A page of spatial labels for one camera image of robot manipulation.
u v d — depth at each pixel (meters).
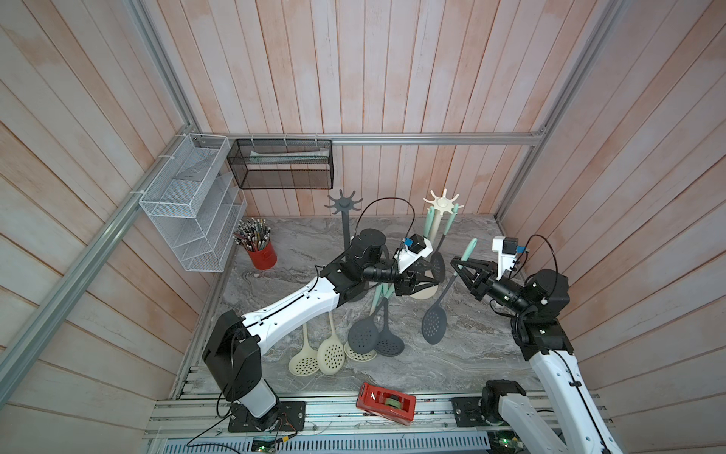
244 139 0.92
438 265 0.88
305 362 0.81
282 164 1.07
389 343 0.86
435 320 0.76
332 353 0.79
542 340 0.51
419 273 0.61
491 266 0.63
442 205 0.69
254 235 0.92
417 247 0.57
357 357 0.80
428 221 0.71
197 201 0.69
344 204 0.69
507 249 0.57
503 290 0.59
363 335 0.82
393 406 0.69
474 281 0.61
